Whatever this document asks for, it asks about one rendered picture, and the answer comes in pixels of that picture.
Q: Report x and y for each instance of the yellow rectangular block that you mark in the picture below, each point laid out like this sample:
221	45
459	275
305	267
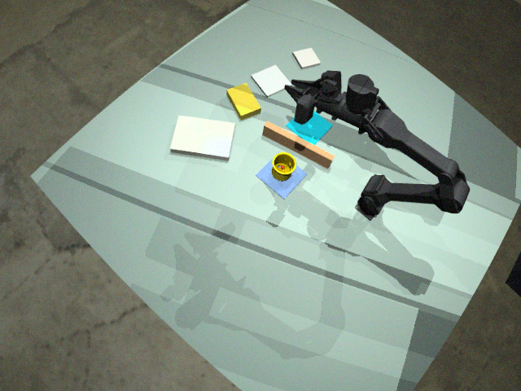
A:
243	101

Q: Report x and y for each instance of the cream flat square tile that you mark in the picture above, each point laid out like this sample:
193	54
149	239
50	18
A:
306	58

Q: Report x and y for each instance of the tan wooden flat bar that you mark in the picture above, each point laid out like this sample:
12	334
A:
297	144

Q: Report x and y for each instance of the yellow translucent cup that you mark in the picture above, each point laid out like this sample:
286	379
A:
288	161

